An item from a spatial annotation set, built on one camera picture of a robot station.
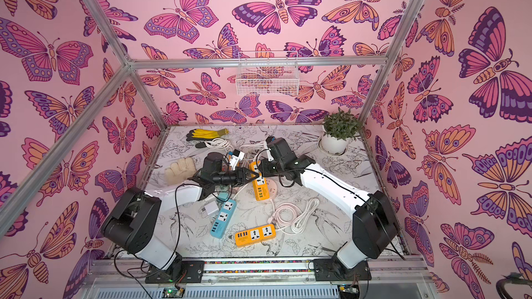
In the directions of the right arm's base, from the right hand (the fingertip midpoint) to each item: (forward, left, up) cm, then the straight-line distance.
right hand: (257, 169), depth 82 cm
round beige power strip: (-1, -6, -15) cm, 16 cm away
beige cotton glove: (+8, +39, -16) cm, 43 cm away
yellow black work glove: (+31, +34, -14) cm, 48 cm away
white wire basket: (+43, -3, +16) cm, 46 cm away
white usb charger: (-10, +19, -15) cm, 27 cm away
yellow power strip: (-21, 0, -15) cm, 25 cm away
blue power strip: (-14, +14, -14) cm, 25 cm away
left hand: (-1, -1, -4) cm, 4 cm away
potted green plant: (+21, -35, +2) cm, 41 cm away
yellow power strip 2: (-4, -2, -5) cm, 7 cm away
